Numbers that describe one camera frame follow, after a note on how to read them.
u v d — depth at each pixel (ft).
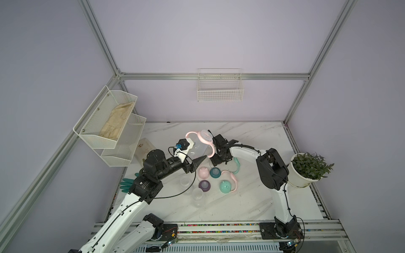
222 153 2.45
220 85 3.13
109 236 1.32
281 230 2.13
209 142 1.87
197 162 1.91
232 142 2.50
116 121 2.59
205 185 2.82
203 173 2.97
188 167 1.83
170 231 2.41
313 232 2.46
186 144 1.69
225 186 2.75
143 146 3.45
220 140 2.65
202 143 1.85
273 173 1.83
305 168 2.58
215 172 3.03
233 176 2.97
